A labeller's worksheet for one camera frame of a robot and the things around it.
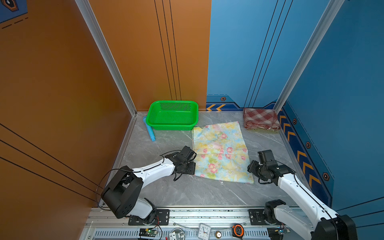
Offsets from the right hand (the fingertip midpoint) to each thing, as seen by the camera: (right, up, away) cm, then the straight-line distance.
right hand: (249, 169), depth 85 cm
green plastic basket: (-49, +33, +34) cm, 69 cm away
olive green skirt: (+21, +21, +21) cm, 37 cm away
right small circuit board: (+11, -24, -16) cm, 31 cm away
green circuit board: (-54, -26, -14) cm, 61 cm away
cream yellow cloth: (-14, +7, +11) cm, 19 cm away
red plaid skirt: (+17, +30, +24) cm, 42 cm away
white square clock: (-27, -24, -17) cm, 40 cm away
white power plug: (-39, -21, -21) cm, 49 cm away
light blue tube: (-64, +22, +23) cm, 72 cm away
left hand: (-33, 0, +3) cm, 33 cm away
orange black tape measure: (-11, -23, -18) cm, 31 cm away
